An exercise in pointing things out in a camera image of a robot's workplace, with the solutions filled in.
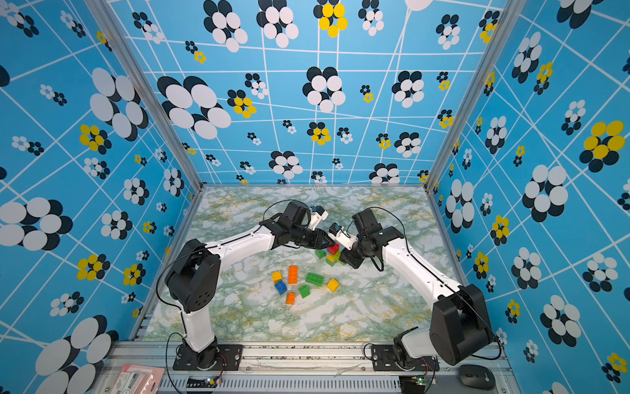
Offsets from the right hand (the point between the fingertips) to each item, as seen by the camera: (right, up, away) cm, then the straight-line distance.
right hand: (349, 252), depth 85 cm
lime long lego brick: (-4, -2, +1) cm, 5 cm away
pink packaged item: (-62, -33, -16) cm, 72 cm away
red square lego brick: (-6, 0, +3) cm, 7 cm away
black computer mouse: (+34, -32, -16) cm, 50 cm away
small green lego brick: (-16, -14, +2) cm, 22 cm away
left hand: (-5, +3, 0) cm, 6 cm away
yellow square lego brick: (-7, -3, +4) cm, 8 cm away
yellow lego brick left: (-26, -9, +2) cm, 28 cm away
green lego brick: (-7, -6, +8) cm, 12 cm away
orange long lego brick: (-21, -9, +6) cm, 23 cm away
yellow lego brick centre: (-6, -12, +2) cm, 14 cm away
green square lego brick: (-10, -2, +9) cm, 14 cm away
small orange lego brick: (-21, -16, 0) cm, 26 cm away
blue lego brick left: (-24, -13, +2) cm, 27 cm away
